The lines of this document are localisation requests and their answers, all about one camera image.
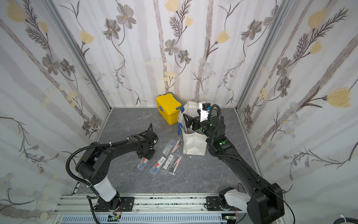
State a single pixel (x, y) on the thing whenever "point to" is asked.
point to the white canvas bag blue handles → (194, 142)
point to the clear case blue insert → (168, 147)
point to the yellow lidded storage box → (168, 106)
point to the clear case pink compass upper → (176, 145)
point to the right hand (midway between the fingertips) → (194, 112)
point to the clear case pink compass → (176, 164)
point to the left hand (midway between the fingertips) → (151, 154)
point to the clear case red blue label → (157, 165)
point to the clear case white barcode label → (168, 162)
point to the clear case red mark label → (142, 163)
